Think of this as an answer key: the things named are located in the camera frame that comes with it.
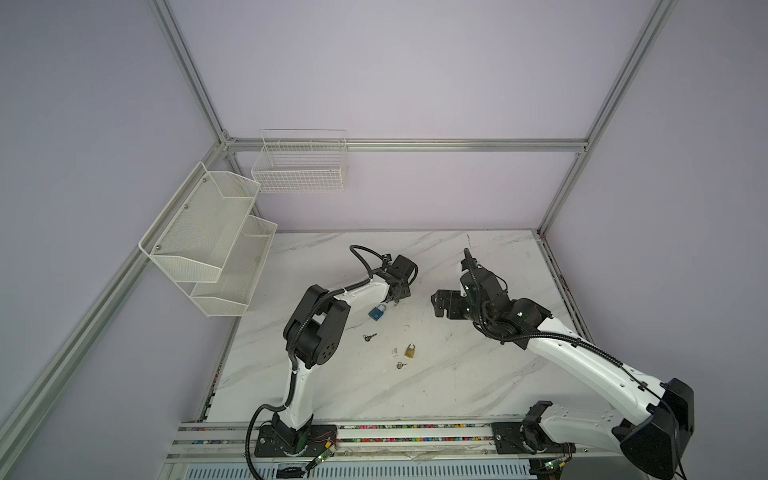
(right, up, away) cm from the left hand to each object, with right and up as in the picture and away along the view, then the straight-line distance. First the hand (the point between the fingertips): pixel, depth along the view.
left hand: (397, 290), depth 99 cm
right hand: (+12, 0, -21) cm, 24 cm away
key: (-9, -14, -7) cm, 19 cm away
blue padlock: (-7, -7, -3) cm, 10 cm away
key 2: (0, -21, -13) cm, 24 cm away
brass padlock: (+4, -18, -10) cm, 21 cm away
